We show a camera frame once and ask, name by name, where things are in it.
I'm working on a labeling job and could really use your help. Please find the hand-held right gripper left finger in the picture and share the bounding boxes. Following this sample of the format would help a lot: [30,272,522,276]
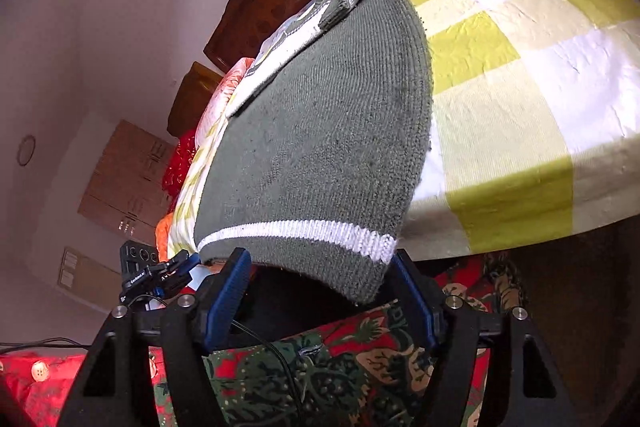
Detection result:
[57,248,252,427]

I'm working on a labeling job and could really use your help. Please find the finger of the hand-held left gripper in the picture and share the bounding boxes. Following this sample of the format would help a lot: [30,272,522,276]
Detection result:
[161,251,203,280]
[151,274,197,303]

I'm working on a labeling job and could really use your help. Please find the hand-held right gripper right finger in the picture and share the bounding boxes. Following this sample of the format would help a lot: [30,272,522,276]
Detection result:
[390,249,583,427]

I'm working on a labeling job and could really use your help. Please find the green knit sweater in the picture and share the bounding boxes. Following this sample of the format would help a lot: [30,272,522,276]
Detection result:
[192,0,433,305]

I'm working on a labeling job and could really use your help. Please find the orange cloth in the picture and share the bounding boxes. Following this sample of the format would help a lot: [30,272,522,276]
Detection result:
[155,214,176,253]

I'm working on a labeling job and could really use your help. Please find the cardboard box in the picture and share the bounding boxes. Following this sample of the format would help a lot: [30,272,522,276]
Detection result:
[55,247,123,308]

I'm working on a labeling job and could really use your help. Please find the red patterned quilt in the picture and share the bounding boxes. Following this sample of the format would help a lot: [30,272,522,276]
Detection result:
[162,129,201,208]

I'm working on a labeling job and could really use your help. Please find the light wooden wardrobe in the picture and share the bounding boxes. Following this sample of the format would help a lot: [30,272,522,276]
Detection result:
[77,119,176,248]

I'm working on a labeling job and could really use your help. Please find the red green floral clothing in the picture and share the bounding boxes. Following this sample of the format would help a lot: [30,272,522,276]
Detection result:
[150,252,526,427]

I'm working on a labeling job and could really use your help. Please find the red buttoned garment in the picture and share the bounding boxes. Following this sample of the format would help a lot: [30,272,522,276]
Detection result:
[0,352,166,427]

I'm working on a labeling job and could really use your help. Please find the small wooden headboard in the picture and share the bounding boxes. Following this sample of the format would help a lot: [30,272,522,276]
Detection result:
[166,62,223,138]

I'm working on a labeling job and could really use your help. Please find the round ceiling lamp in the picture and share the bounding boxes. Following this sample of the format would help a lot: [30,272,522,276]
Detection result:
[17,135,37,166]

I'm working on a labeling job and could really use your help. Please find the pink floral pillow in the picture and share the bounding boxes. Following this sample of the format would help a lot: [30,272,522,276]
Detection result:
[197,57,251,142]

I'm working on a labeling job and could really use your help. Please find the bed with yellow checked sheet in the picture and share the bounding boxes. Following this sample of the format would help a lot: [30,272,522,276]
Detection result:
[165,0,640,268]

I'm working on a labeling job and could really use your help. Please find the large dark wooden headboard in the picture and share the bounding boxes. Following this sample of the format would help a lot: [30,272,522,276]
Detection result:
[203,0,341,72]

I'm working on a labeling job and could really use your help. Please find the black cable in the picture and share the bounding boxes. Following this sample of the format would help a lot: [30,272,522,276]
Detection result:
[0,339,93,355]

